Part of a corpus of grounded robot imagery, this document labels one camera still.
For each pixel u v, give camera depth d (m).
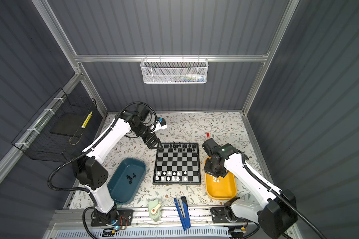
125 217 0.72
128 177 0.86
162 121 0.73
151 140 0.70
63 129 0.74
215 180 0.84
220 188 0.85
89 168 0.46
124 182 0.85
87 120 0.79
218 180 0.84
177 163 0.91
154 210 0.68
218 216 0.73
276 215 0.39
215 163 0.59
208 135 1.05
